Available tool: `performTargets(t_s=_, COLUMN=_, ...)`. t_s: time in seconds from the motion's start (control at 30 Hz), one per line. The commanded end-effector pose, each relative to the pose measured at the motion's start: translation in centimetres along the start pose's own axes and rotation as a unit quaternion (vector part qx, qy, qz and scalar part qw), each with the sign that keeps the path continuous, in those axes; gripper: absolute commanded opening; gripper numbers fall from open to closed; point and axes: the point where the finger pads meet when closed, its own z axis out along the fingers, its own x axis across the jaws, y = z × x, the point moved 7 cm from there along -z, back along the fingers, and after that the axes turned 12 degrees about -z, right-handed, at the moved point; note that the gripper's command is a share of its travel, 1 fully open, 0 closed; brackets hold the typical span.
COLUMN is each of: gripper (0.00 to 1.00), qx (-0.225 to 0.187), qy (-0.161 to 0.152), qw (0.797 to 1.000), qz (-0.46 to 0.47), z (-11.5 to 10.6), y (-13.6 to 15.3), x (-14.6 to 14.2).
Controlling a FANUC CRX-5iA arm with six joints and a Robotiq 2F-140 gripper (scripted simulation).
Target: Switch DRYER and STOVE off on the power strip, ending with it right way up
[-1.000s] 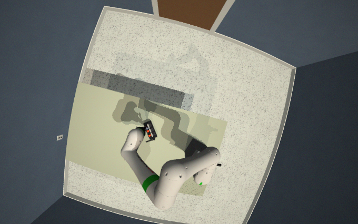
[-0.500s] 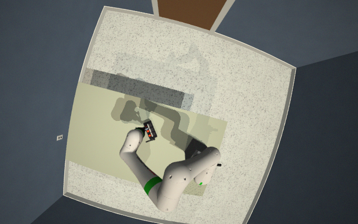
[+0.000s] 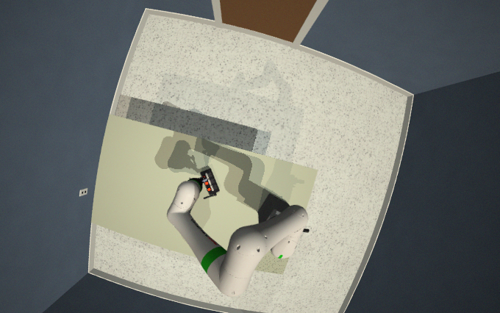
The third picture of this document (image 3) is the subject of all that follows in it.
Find black power strip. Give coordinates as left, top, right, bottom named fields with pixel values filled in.
left=201, top=169, right=219, bottom=198

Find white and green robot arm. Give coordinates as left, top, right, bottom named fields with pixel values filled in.
left=167, top=178, right=309, bottom=297

